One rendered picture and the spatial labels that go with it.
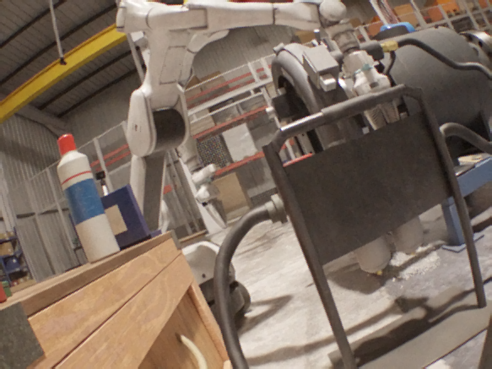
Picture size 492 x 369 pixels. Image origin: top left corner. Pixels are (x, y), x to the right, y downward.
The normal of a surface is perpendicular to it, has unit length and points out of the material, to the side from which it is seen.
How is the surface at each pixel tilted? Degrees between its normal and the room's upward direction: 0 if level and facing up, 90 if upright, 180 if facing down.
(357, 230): 90
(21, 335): 90
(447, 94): 102
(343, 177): 90
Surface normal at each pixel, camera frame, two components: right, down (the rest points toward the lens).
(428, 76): -0.05, -0.11
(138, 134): -0.59, 0.25
